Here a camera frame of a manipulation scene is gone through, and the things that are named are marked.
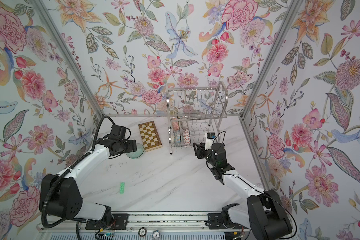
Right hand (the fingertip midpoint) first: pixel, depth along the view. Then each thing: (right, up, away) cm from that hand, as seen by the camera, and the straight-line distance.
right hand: (196, 143), depth 86 cm
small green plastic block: (-42, -25, -2) cm, 49 cm away
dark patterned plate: (-11, +3, +5) cm, 13 cm away
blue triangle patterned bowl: (-6, +3, +5) cm, 8 cm away
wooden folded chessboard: (-30, +2, +18) cm, 35 cm away
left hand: (-37, -2, +3) cm, 37 cm away
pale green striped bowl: (-36, -8, +8) cm, 38 cm away
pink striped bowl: (-7, +11, +14) cm, 19 cm away
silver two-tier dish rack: (+1, +22, +39) cm, 45 cm away
